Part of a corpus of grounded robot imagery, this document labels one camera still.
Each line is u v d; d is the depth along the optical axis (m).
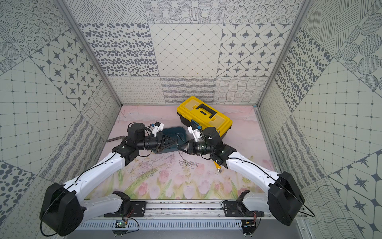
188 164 0.88
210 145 0.59
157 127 0.73
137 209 0.73
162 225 0.70
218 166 0.88
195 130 0.70
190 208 0.76
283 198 0.40
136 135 0.60
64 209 0.39
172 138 0.75
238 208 0.66
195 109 0.95
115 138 1.01
